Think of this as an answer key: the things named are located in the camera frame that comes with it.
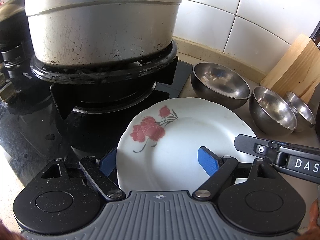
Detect medium steel bowl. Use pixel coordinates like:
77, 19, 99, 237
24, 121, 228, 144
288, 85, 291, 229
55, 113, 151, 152
249, 86, 298, 136

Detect aluminium cooking pot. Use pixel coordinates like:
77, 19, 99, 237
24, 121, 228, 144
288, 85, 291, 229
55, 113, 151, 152
24, 0, 182, 67

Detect black gas stove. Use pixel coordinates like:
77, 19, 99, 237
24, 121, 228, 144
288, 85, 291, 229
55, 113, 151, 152
0, 0, 194, 186

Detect white plate pink flowers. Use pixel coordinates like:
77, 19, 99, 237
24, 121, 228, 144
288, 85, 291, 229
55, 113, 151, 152
116, 98, 255, 193

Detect small steel bowl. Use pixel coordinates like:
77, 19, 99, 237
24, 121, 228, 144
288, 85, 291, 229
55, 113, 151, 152
284, 91, 316, 132

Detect large steel bowl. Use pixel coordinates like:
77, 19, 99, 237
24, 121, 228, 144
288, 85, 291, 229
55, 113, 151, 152
190, 62, 251, 110

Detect wooden knife block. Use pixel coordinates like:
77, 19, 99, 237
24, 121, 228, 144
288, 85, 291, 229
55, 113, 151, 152
260, 34, 319, 103

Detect person's right hand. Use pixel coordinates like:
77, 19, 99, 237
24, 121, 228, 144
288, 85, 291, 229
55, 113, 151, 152
308, 199, 319, 239

